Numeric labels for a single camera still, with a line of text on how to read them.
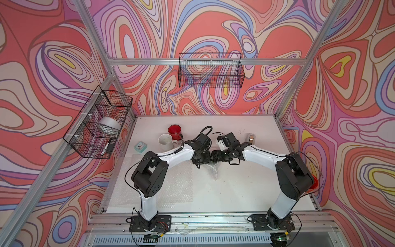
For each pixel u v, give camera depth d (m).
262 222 0.72
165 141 0.99
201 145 0.72
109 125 0.71
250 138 1.01
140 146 0.99
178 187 0.85
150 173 0.50
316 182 0.73
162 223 0.72
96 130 0.76
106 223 0.75
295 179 0.47
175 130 1.04
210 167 0.84
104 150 0.71
